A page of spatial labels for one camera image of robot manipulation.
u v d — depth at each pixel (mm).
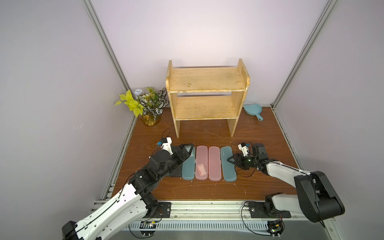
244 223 690
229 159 849
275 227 696
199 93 1182
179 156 609
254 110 1184
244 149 832
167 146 655
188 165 878
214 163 892
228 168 850
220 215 726
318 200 416
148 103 895
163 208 741
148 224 716
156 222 711
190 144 669
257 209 726
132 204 599
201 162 879
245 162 777
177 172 850
